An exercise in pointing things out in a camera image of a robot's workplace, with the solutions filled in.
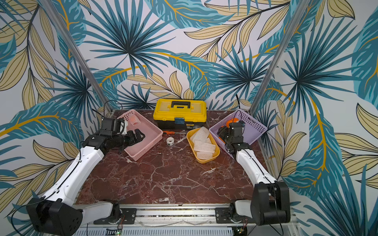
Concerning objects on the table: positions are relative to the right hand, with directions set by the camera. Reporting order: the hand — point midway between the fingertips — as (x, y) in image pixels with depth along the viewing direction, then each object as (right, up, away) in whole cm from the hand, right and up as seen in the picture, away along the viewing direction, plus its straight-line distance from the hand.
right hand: (223, 130), depth 87 cm
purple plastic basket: (+27, 0, +19) cm, 33 cm away
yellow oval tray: (-19, -9, +7) cm, 22 cm away
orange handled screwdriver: (-35, -2, +17) cm, 39 cm away
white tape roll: (-33, -8, +13) cm, 37 cm away
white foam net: (-13, -3, +8) cm, 16 cm away
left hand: (-47, -5, -9) cm, 48 cm away
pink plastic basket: (-59, +6, +19) cm, 62 cm away
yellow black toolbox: (-26, +10, +11) cm, 30 cm away
